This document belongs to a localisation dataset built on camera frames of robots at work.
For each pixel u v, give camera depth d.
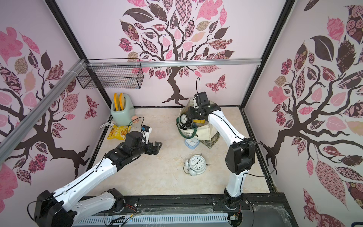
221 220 0.70
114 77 0.95
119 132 1.00
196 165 0.83
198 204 0.76
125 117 0.99
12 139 0.51
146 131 0.68
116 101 0.95
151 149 0.69
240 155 0.47
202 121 0.97
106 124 1.06
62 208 0.39
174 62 0.94
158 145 0.71
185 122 0.93
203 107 0.65
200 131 0.84
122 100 0.97
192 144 0.95
